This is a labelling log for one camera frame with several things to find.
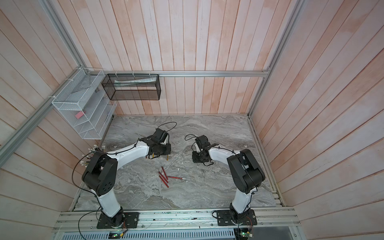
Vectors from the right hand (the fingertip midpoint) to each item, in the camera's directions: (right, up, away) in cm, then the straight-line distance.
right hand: (194, 158), depth 96 cm
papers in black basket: (-47, +47, -7) cm, 67 cm away
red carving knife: (-11, -10, -8) cm, 17 cm away
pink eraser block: (-65, +28, -14) cm, 72 cm away
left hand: (-16, +4, -3) cm, 17 cm away
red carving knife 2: (-19, -10, -8) cm, 23 cm away
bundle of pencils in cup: (-59, +3, -17) cm, 62 cm away
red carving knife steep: (-18, -8, -6) cm, 21 cm away
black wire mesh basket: (-44, +49, +8) cm, 67 cm away
